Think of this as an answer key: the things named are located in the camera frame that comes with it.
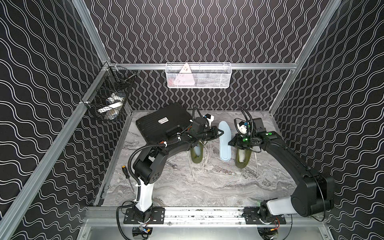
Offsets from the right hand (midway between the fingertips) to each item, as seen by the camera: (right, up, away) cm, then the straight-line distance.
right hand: (229, 142), depth 84 cm
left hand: (-3, +7, 0) cm, 8 cm away
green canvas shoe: (-20, -10, +6) cm, 23 cm away
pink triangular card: (-25, +38, +4) cm, 46 cm away
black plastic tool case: (-35, +14, +25) cm, 45 cm away
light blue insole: (-18, -6, +12) cm, 22 cm away
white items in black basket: (-60, +17, -10) cm, 63 cm away
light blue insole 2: (-2, -4, +1) cm, 4 cm away
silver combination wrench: (-32, -16, +9) cm, 37 cm away
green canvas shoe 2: (+10, -10, +9) cm, 17 cm away
